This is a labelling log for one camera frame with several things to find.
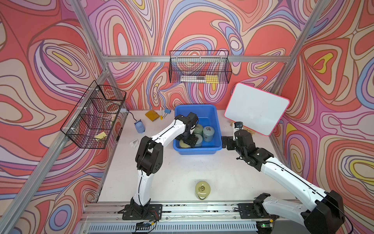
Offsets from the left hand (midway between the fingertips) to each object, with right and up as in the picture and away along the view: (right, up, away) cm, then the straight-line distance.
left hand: (188, 142), depth 92 cm
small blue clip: (-17, +22, +27) cm, 39 cm away
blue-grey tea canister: (+7, 0, -1) cm, 7 cm away
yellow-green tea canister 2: (-3, -1, -4) cm, 5 cm away
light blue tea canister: (+13, +5, +4) cm, 15 cm away
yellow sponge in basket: (-44, +6, -20) cm, 49 cm away
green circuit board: (-23, -39, -21) cm, 50 cm away
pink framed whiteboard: (+45, +21, +1) cm, 50 cm away
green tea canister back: (+7, +8, +5) cm, 12 cm away
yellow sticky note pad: (-29, +18, +24) cm, 42 cm away
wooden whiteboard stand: (+40, +9, +10) cm, 43 cm away
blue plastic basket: (+15, +18, +20) cm, 30 cm away
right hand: (+24, +3, -11) cm, 26 cm away
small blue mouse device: (-34, +10, +9) cm, 37 cm away
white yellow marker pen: (-22, +20, +23) cm, 38 cm away
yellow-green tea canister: (+7, -21, -20) cm, 30 cm away
